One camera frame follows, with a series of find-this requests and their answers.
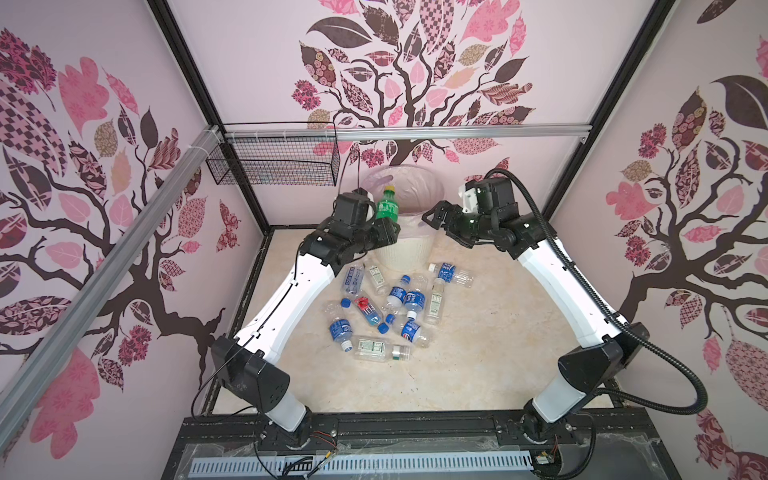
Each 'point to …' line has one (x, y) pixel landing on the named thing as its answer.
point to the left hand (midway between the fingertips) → (391, 234)
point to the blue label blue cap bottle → (398, 293)
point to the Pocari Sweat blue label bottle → (341, 331)
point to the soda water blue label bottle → (354, 279)
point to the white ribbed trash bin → (411, 252)
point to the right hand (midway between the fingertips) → (435, 218)
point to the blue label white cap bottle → (414, 301)
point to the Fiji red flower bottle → (366, 308)
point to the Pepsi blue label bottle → (414, 333)
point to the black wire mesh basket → (277, 154)
